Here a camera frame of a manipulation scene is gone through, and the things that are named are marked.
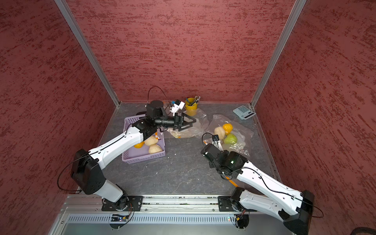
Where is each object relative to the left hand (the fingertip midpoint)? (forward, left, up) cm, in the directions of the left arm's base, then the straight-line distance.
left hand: (192, 126), depth 68 cm
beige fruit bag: (+1, +23, -25) cm, 34 cm away
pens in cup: (+33, -2, -15) cm, 37 cm away
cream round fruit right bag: (+13, -18, -24) cm, 33 cm away
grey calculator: (+35, -41, -30) cm, 62 cm away
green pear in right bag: (+8, -25, -25) cm, 36 cm away
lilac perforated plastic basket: (-4, +34, -25) cm, 42 cm away
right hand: (-9, -13, -16) cm, 22 cm away
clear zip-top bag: (+14, -36, -29) cm, 48 cm away
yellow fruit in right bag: (+16, -24, -25) cm, 38 cm away
